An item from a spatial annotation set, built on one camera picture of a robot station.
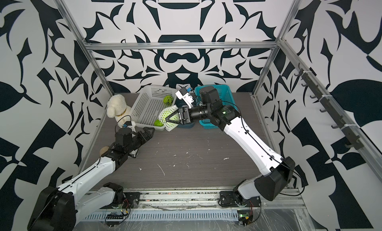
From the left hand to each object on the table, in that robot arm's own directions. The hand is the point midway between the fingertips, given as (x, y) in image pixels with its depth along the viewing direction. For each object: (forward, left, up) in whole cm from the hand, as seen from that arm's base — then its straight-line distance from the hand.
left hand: (149, 129), depth 85 cm
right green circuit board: (-41, -47, -13) cm, 64 cm away
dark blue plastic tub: (+28, -16, -10) cm, 34 cm away
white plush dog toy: (+12, +19, +6) cm, 23 cm away
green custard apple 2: (+9, -3, -7) cm, 12 cm away
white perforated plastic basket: (+29, +7, -11) cm, 32 cm away
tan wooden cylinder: (-6, +29, -11) cm, 31 cm away
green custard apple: (+28, -8, -7) cm, 30 cm away
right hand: (-9, -14, +23) cm, 29 cm away
